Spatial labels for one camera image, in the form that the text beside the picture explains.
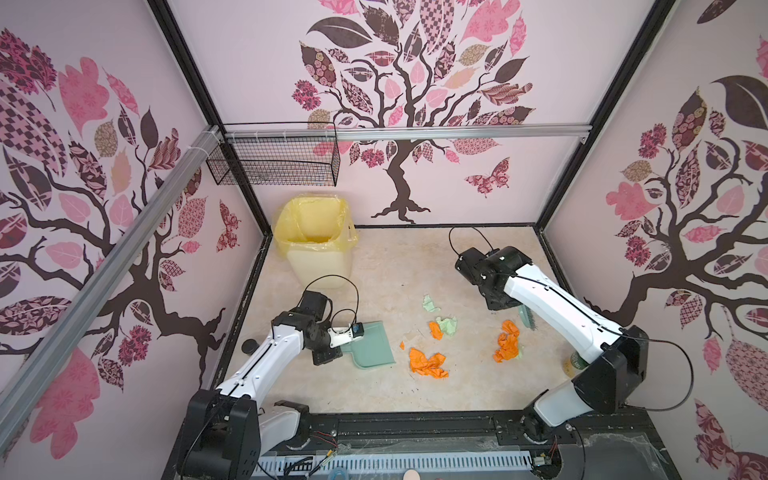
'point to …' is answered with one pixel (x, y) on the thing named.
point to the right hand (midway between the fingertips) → (513, 296)
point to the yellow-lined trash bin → (315, 233)
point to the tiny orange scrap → (402, 345)
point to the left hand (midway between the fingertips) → (333, 349)
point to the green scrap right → (448, 325)
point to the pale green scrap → (428, 304)
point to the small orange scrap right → (435, 331)
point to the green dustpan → (372, 349)
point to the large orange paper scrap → (432, 366)
